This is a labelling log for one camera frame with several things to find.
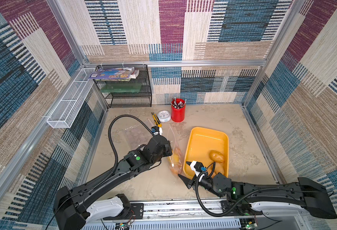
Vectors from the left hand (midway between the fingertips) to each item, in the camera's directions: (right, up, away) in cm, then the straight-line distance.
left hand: (172, 144), depth 74 cm
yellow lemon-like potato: (+2, -9, +6) cm, 11 cm away
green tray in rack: (-33, +33, +20) cm, 51 cm away
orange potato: (+3, -14, +4) cm, 14 cm away
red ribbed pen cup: (+5, +19, +28) cm, 34 cm away
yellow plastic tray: (+19, -2, +22) cm, 29 cm away
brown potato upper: (+27, -15, +8) cm, 32 cm away
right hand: (+6, -12, -2) cm, 14 cm away
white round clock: (-6, +15, +37) cm, 40 cm away
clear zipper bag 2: (-23, +1, +27) cm, 36 cm away
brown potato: (+27, -9, +12) cm, 31 cm away
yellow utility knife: (-11, +12, +34) cm, 38 cm away
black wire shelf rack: (-28, +33, +39) cm, 59 cm away
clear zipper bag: (+1, -1, +25) cm, 25 cm away
